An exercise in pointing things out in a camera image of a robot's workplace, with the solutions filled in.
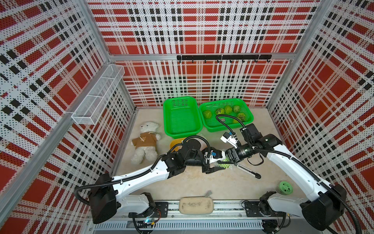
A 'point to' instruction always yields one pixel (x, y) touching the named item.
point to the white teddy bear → (145, 143)
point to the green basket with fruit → (208, 112)
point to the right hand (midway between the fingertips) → (224, 162)
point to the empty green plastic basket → (181, 117)
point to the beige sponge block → (196, 205)
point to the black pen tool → (256, 175)
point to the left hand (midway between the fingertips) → (223, 159)
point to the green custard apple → (226, 158)
